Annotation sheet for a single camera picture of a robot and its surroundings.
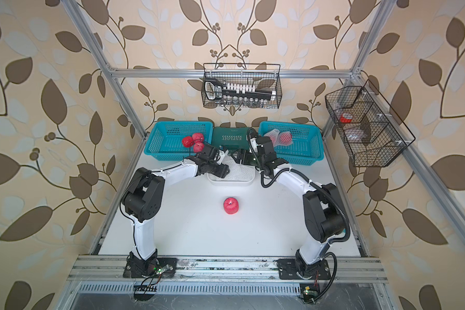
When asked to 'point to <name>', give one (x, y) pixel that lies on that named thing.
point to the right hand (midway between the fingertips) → (237, 154)
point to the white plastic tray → (216, 181)
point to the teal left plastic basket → (165, 139)
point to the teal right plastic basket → (307, 146)
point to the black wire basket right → (366, 128)
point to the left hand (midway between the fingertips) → (222, 166)
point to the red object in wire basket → (345, 118)
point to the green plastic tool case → (232, 138)
